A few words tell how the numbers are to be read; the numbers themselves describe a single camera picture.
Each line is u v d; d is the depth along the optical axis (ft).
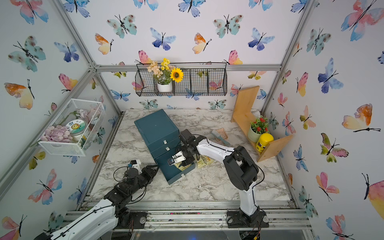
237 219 2.42
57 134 1.96
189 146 2.20
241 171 1.61
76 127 2.15
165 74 2.83
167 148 2.84
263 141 2.75
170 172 2.78
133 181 2.11
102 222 1.87
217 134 3.39
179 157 2.48
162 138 2.59
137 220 2.43
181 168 2.92
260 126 2.84
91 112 2.59
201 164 2.99
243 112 3.58
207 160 3.01
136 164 2.53
